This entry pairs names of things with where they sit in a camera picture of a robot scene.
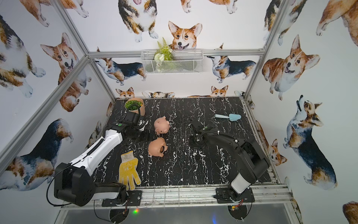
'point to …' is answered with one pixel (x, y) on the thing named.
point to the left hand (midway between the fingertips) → (153, 135)
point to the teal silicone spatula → (232, 117)
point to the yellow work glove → (127, 172)
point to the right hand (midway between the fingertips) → (191, 145)
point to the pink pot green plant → (136, 101)
